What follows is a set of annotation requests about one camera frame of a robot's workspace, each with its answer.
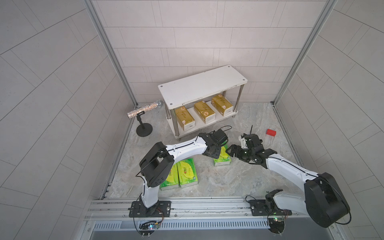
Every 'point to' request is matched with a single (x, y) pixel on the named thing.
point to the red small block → (271, 132)
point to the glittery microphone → (158, 103)
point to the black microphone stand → (145, 129)
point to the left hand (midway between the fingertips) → (216, 153)
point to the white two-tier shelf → (226, 80)
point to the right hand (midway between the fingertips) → (230, 152)
